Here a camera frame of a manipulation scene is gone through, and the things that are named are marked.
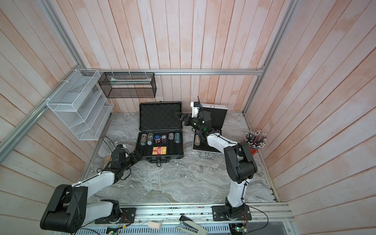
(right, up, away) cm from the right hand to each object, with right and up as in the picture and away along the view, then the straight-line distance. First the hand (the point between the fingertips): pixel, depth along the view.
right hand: (178, 114), depth 87 cm
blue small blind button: (-16, -15, +14) cm, 26 cm away
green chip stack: (-1, -15, +14) cm, 21 cm away
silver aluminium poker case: (+18, -23, +9) cm, 31 cm away
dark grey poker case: (-13, -16, +14) cm, 25 cm away
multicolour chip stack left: (-24, -17, +12) cm, 32 cm away
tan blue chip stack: (-6, -14, +14) cm, 21 cm away
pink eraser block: (-10, -56, -17) cm, 59 cm away
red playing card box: (-13, -23, +6) cm, 28 cm away
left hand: (-26, -27, +5) cm, 38 cm away
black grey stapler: (+5, -55, -17) cm, 58 cm away
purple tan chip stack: (+13, -17, +12) cm, 24 cm away
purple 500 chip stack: (-10, -16, +11) cm, 22 cm away
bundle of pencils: (+47, -15, 0) cm, 49 cm away
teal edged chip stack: (-20, -18, +11) cm, 29 cm away
